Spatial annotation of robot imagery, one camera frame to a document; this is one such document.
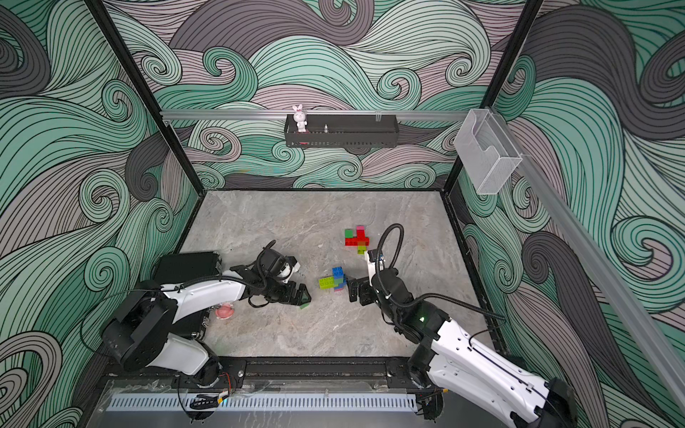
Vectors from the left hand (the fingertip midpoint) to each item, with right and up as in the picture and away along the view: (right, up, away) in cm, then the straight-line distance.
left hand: (302, 296), depth 85 cm
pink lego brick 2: (+12, +1, +5) cm, 13 cm away
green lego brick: (0, -3, 0) cm, 4 cm away
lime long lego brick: (+9, +4, +1) cm, 10 cm away
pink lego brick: (+21, +21, +21) cm, 36 cm away
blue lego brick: (+12, +6, +3) cm, 14 cm away
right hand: (+18, +9, -9) cm, 22 cm away
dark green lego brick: (+16, +19, +20) cm, 32 cm away
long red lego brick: (+21, +18, +18) cm, 33 cm away
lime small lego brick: (+21, +13, +13) cm, 28 cm away
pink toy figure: (-24, -4, -3) cm, 24 cm away
